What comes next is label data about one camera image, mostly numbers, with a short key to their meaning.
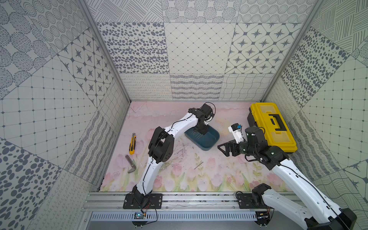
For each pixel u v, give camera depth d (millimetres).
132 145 930
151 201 731
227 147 643
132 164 859
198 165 863
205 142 903
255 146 551
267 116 903
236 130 651
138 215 715
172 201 759
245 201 735
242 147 628
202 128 822
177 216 701
